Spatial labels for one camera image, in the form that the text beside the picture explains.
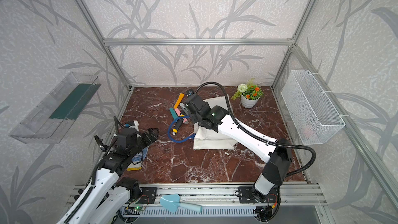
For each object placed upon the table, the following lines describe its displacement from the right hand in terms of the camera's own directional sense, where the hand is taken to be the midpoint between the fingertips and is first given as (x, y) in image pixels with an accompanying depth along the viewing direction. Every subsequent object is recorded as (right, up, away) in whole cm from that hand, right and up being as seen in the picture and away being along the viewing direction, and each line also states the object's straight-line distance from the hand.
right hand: (195, 107), depth 77 cm
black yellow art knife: (-14, -12, +22) cm, 29 cm away
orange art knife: (-15, +3, +35) cm, 38 cm away
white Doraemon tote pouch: (+5, -16, +2) cm, 17 cm away
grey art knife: (-10, -3, +31) cm, 32 cm away
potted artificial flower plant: (+34, +7, +22) cm, 41 cm away
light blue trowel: (-11, -45, -5) cm, 46 cm away
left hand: (-22, -13, +2) cm, 26 cm away
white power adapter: (-28, -9, -6) cm, 29 cm away
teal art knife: (-16, -7, +25) cm, 31 cm away
